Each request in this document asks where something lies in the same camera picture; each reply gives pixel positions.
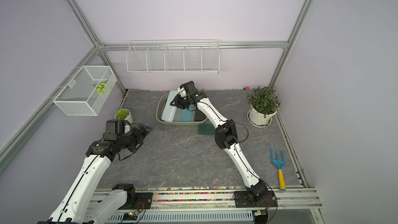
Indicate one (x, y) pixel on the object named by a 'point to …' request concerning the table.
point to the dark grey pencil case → (199, 115)
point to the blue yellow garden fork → (279, 164)
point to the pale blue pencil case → (169, 110)
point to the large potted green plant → (264, 103)
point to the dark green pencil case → (208, 129)
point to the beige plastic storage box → (158, 108)
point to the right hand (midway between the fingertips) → (171, 102)
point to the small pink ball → (247, 88)
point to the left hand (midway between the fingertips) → (149, 135)
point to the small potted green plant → (124, 114)
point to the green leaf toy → (100, 86)
